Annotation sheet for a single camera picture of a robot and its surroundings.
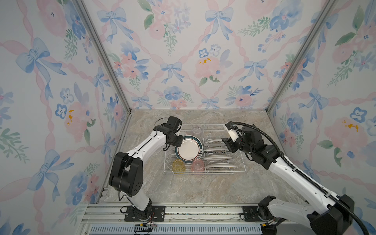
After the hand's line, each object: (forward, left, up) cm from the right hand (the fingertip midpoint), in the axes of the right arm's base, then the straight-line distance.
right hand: (226, 134), depth 77 cm
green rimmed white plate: (+2, +19, -18) cm, 26 cm away
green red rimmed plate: (+5, +6, -13) cm, 15 cm away
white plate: (-7, +4, -12) cm, 14 cm away
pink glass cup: (-12, +15, -13) cm, 23 cm away
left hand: (+4, +27, -11) cm, 29 cm away
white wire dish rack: (0, +11, -18) cm, 21 cm away
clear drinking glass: (+10, +15, -12) cm, 22 cm away
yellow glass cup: (-11, +26, -15) cm, 32 cm away
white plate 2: (-11, +3, -13) cm, 17 cm away
